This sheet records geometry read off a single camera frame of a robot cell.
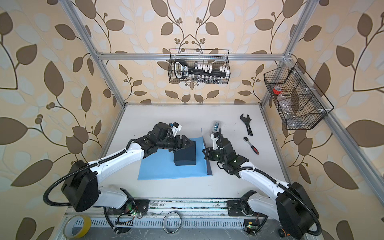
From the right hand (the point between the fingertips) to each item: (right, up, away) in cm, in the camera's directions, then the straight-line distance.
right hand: (202, 152), depth 82 cm
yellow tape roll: (-62, -29, -14) cm, 70 cm away
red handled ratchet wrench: (+30, +5, +17) cm, 35 cm away
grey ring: (-11, -32, -11) cm, 36 cm away
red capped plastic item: (+41, +34, -1) cm, 53 cm away
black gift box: (-10, -3, +3) cm, 10 cm away
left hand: (-6, +5, -5) cm, 10 cm away
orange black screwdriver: (+35, -33, -16) cm, 50 cm away
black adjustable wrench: (+34, +17, +27) cm, 46 cm away
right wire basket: (+49, +26, -8) cm, 56 cm away
